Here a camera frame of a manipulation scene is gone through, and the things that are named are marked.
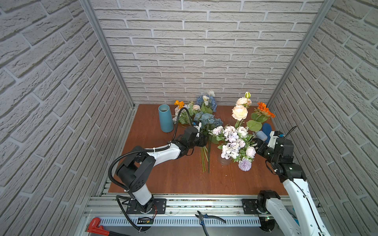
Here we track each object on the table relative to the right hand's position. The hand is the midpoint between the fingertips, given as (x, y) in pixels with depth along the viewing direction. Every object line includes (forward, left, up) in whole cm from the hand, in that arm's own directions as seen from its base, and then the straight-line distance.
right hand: (258, 143), depth 77 cm
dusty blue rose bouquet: (+22, +24, -7) cm, 33 cm away
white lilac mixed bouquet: (-6, +16, +11) cm, 20 cm away
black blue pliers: (-30, +33, -16) cm, 47 cm away
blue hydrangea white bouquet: (+39, +23, -6) cm, 46 cm away
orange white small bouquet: (+32, +41, -12) cm, 53 cm away
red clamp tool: (-30, +84, -15) cm, 91 cm away
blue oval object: (+20, -19, -17) cm, 32 cm away
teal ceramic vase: (+22, +52, -1) cm, 56 cm away
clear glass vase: (-2, +17, -17) cm, 24 cm away
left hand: (+10, +25, -6) cm, 28 cm away
